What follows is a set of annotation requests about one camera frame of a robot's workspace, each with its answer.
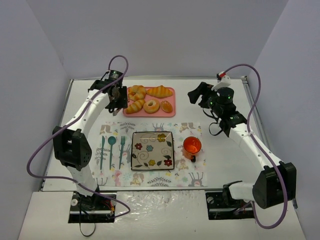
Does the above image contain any small striped bread roll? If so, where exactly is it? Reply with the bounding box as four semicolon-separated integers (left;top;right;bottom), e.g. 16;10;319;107
124;99;146;114

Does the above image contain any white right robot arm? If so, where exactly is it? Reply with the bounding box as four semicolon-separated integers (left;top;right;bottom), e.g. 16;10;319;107
187;73;297;209

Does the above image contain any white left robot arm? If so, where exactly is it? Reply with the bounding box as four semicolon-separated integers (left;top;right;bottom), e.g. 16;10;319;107
52;70;128;198

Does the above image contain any twisted croissant bread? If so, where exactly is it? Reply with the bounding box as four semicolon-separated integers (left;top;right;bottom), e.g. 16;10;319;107
128;85;147;102

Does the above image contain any long striped bread roll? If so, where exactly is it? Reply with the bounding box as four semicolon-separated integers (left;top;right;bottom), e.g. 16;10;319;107
146;85;173;99

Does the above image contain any teal plastic spoon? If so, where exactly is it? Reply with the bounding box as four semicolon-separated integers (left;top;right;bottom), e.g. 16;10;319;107
107;136;117;170

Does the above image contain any teal plastic knife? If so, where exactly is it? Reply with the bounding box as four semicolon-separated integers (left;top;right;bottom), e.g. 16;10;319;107
99;136;105;171

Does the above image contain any teal plastic fork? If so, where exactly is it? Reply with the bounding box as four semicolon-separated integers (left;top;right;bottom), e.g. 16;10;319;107
118;135;126;170

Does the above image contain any small round bun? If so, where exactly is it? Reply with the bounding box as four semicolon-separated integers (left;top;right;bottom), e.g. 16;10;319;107
160;100;173;113

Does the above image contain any pink plastic tray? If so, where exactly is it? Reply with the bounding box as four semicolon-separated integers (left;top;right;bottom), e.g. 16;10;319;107
122;85;176;118

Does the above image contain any orange translucent mug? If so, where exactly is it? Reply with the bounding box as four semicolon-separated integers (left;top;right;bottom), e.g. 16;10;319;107
182;136;202;163

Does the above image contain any square floral ceramic plate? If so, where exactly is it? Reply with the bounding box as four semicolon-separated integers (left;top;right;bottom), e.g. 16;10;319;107
130;131;175;172

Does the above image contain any floral paper placemat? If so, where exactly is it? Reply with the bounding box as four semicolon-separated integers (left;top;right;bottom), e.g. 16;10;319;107
90;122;207;188

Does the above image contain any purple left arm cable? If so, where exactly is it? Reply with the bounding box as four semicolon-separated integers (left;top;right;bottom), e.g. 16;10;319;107
26;55;132;217

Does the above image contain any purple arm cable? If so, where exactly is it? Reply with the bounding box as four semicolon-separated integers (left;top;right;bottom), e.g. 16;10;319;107
26;55;132;217
223;63;290;229

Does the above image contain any glazed ring donut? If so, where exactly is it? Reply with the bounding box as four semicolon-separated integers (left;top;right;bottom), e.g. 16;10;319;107
143;99;160;114

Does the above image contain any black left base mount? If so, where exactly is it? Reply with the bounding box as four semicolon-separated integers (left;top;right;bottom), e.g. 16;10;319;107
68;192;115;224

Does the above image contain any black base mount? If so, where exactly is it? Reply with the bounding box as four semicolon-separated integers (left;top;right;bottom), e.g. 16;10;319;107
205;190;255;220
68;192;115;224

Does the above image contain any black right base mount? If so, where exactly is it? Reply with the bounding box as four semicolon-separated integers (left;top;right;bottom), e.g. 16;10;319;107
205;190;255;220

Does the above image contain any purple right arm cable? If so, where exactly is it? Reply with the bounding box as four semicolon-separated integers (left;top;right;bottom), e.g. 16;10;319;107
223;63;290;229

